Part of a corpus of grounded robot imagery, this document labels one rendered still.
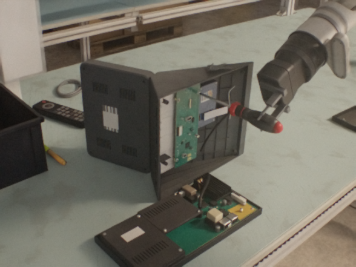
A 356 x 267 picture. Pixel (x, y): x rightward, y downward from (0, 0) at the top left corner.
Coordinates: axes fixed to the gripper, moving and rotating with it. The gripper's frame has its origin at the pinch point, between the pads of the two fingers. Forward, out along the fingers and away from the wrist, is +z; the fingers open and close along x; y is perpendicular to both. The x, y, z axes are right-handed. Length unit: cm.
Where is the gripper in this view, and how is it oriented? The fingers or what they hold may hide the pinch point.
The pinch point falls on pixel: (260, 125)
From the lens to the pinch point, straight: 69.7
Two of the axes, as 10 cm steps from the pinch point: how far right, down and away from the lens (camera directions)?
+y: -7.0, -3.8, 6.0
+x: -3.0, -6.1, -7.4
